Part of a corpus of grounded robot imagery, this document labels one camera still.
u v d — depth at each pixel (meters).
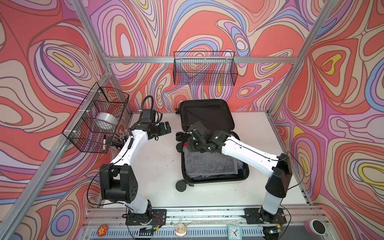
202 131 0.59
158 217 0.73
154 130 0.70
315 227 0.66
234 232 0.68
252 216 0.73
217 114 1.11
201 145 0.58
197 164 0.82
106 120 0.73
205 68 0.96
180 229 0.70
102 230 0.70
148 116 0.66
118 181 0.43
